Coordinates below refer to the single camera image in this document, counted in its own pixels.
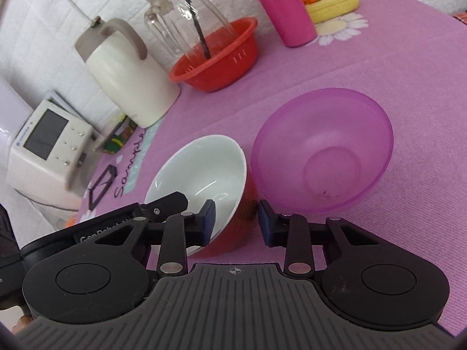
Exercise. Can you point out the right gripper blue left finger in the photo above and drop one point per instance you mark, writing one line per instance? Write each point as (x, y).
(180, 232)

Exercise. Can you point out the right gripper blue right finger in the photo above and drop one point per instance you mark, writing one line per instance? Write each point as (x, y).
(292, 233)

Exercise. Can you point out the red ceramic bowl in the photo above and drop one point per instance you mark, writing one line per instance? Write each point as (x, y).
(212, 167)

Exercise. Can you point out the purple plastic bowl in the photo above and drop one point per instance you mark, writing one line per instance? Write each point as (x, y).
(322, 151)

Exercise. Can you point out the white water dispenser appliance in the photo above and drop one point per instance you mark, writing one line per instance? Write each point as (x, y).
(52, 159)

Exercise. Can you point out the red plastic colander basket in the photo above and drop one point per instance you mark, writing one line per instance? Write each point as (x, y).
(224, 68)

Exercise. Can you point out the black stirring stick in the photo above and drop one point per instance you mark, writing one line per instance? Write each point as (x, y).
(199, 31)

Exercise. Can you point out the white thermos jug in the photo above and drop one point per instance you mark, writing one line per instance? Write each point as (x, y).
(119, 61)

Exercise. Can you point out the glass pitcher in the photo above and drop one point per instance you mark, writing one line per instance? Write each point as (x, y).
(171, 22)

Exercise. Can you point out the pink floral tablecloth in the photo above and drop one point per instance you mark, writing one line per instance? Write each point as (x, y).
(407, 56)

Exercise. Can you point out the pink thermos bottle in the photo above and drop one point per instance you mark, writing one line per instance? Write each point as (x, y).
(291, 20)

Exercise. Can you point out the black rectangular frame clip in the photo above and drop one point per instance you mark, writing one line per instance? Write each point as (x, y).
(100, 187)

